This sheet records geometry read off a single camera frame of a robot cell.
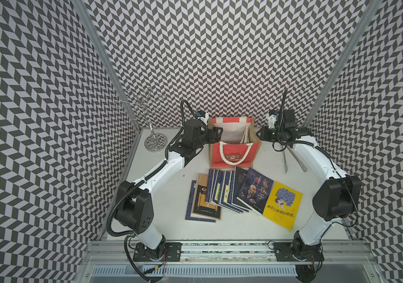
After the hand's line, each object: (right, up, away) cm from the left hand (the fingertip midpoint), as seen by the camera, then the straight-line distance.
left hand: (218, 130), depth 81 cm
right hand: (+21, -2, +5) cm, 22 cm away
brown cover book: (-8, -36, -1) cm, 37 cm away
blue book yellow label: (-4, -30, +3) cm, 30 cm away
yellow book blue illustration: (+32, -36, +4) cm, 48 cm away
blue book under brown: (-13, -36, +1) cm, 38 cm away
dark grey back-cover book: (+12, -22, +12) cm, 28 cm away
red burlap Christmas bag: (+10, -7, +2) cm, 13 cm away
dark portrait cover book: (+19, -30, +6) cm, 35 cm away
